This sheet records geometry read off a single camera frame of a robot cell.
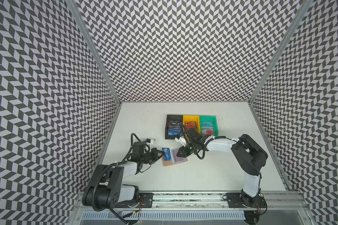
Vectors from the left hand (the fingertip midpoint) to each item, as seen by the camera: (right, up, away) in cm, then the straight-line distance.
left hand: (164, 154), depth 87 cm
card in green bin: (+30, +15, +13) cm, 36 cm away
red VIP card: (+8, -3, 0) cm, 9 cm away
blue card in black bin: (+6, +13, +13) cm, 19 cm away
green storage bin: (+32, +22, +13) cm, 40 cm away
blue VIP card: (+2, -1, 0) cm, 2 cm away
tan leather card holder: (+2, -5, -3) cm, 6 cm away
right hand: (+9, -2, +1) cm, 9 cm away
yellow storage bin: (+19, +22, +12) cm, 32 cm away
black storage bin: (+5, +20, +18) cm, 27 cm away
